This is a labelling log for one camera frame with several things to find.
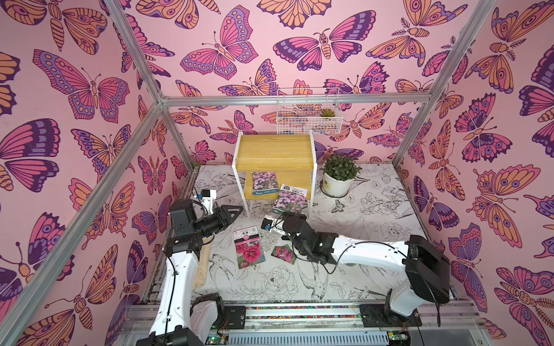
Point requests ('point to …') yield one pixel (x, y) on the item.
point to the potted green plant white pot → (339, 171)
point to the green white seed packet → (284, 252)
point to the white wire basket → (301, 118)
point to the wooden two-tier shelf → (292, 156)
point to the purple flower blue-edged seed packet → (265, 183)
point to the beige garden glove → (203, 262)
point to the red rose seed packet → (249, 247)
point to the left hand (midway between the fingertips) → (242, 209)
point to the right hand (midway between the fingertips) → (289, 208)
